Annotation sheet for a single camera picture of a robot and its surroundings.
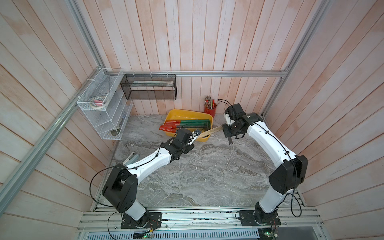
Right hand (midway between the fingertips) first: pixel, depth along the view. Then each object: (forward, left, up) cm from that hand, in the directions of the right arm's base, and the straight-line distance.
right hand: (226, 130), depth 86 cm
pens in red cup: (+27, +8, -2) cm, 28 cm away
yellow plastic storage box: (+29, +31, -16) cm, 45 cm away
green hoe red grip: (+20, +24, -14) cm, 34 cm away
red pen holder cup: (+29, +5, -12) cm, 32 cm away
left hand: (-4, +24, -4) cm, 25 cm away
